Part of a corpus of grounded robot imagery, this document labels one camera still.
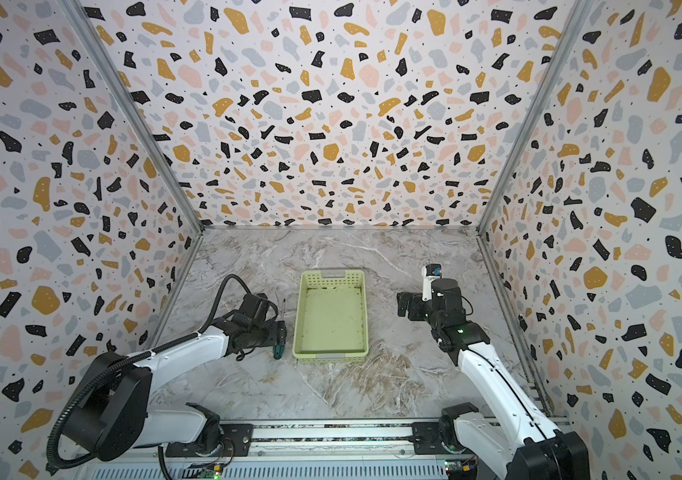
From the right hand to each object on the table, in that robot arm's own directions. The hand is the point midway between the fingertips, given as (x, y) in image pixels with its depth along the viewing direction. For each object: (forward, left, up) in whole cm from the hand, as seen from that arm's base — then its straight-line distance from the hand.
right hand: (409, 289), depth 82 cm
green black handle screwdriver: (-12, +37, -15) cm, 42 cm away
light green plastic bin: (+1, +23, -19) cm, 30 cm away
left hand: (-6, +39, -14) cm, 41 cm away
